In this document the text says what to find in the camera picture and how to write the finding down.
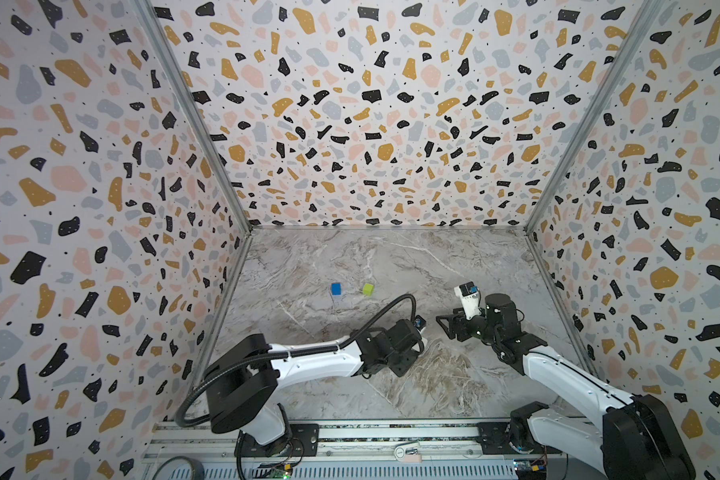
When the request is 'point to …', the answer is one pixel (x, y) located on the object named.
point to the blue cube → (336, 289)
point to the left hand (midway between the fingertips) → (409, 348)
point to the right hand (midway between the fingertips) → (443, 309)
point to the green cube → (368, 289)
